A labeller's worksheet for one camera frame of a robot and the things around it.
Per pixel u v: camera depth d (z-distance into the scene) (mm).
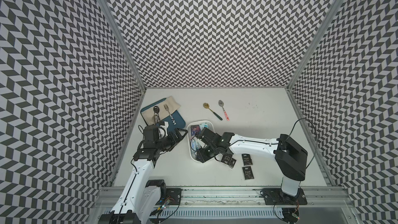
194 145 846
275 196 733
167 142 699
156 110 1048
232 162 819
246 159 829
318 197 754
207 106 1081
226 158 807
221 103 1085
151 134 615
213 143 630
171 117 1015
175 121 999
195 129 903
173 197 710
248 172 787
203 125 912
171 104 1083
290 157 454
